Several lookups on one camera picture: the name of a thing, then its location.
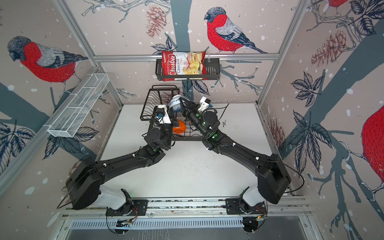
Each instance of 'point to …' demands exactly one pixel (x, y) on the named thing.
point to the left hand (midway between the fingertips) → (169, 106)
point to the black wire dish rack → (160, 95)
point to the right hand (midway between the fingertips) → (173, 102)
